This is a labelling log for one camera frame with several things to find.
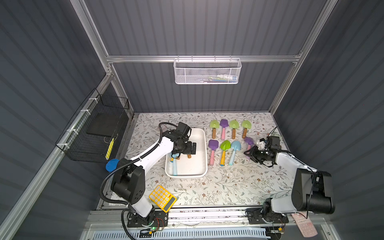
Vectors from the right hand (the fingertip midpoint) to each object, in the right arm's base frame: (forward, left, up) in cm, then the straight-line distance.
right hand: (248, 153), depth 90 cm
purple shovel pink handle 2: (+10, +21, -6) cm, 24 cm away
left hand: (-2, +35, +6) cm, 36 cm away
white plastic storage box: (-7, +32, -5) cm, 33 cm away
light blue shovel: (+9, +6, -5) cm, 12 cm away
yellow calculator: (-25, +50, -5) cm, 56 cm away
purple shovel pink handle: (+31, +11, -7) cm, 33 cm away
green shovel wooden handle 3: (0, +37, -4) cm, 37 cm away
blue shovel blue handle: (0, +45, -4) cm, 46 cm away
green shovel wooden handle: (+28, +18, -5) cm, 34 cm away
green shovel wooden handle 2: (+28, -6, -5) cm, 29 cm away
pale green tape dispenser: (+19, -25, -4) cm, 32 cm away
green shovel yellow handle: (+9, +13, -4) cm, 16 cm away
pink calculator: (-35, -21, -5) cm, 41 cm away
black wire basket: (-4, +83, +23) cm, 87 cm away
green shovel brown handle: (+28, +3, -5) cm, 29 cm away
